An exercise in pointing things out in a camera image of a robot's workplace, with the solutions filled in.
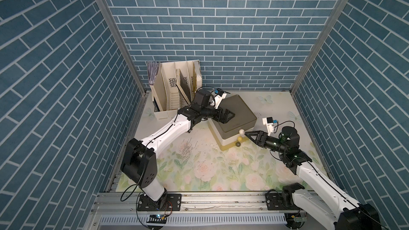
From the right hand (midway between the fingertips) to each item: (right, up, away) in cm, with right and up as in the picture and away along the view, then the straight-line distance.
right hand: (248, 136), depth 76 cm
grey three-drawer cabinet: (-7, +1, +2) cm, 8 cm away
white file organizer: (-40, +27, +22) cm, 53 cm away
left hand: (-8, +11, +3) cm, 13 cm away
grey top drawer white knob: (-3, +2, +3) cm, 4 cm away
